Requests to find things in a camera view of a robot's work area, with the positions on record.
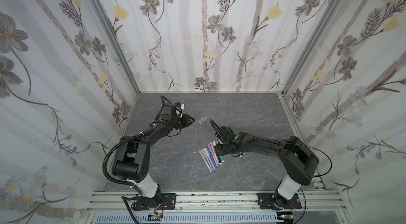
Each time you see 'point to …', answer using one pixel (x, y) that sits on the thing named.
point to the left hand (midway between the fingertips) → (191, 115)
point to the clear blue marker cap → (200, 123)
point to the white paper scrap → (194, 152)
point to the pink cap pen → (205, 150)
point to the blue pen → (211, 157)
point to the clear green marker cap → (205, 119)
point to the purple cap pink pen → (209, 147)
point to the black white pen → (217, 152)
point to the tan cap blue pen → (207, 159)
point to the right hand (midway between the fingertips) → (215, 145)
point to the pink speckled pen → (214, 152)
